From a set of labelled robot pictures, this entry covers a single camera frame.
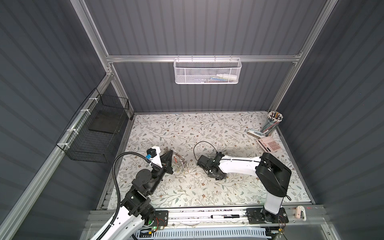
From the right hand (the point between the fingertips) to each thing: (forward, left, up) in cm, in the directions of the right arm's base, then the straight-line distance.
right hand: (216, 175), depth 89 cm
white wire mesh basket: (+81, +2, +23) cm, 84 cm away
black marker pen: (-22, -3, +2) cm, 22 cm away
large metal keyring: (0, +20, +23) cm, 31 cm away
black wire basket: (+11, +63, +31) cm, 71 cm away
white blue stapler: (+30, -30, +3) cm, 42 cm away
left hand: (+1, +23, +27) cm, 35 cm away
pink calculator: (+20, -37, +2) cm, 43 cm away
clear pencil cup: (+30, -38, +18) cm, 52 cm away
